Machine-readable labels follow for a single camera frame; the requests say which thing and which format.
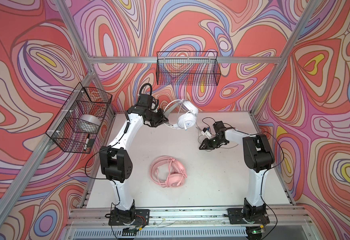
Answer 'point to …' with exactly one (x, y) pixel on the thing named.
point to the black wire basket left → (83, 100)
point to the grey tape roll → (88, 123)
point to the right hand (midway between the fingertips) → (203, 150)
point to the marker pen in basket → (86, 142)
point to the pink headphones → (167, 172)
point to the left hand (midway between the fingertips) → (169, 117)
